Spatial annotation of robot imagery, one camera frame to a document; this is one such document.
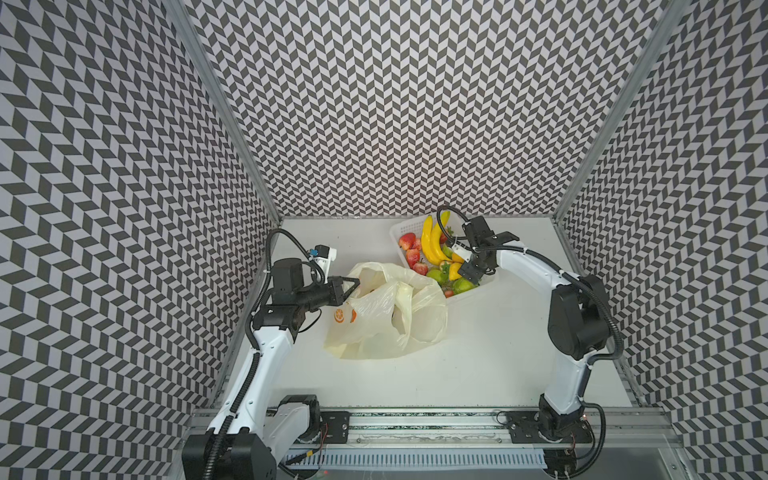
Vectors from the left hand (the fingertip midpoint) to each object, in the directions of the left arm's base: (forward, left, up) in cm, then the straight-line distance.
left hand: (358, 283), depth 76 cm
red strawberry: (+16, -18, -17) cm, 29 cm away
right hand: (+14, -36, -13) cm, 40 cm away
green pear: (+8, -30, -14) cm, 34 cm away
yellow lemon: (+12, -28, -11) cm, 32 cm away
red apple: (+27, -13, -15) cm, 33 cm away
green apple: (+12, -23, -15) cm, 30 cm away
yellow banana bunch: (+24, -22, -15) cm, 35 cm away
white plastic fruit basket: (+27, -16, -8) cm, 32 cm away
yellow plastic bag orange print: (-10, -9, +4) cm, 14 cm away
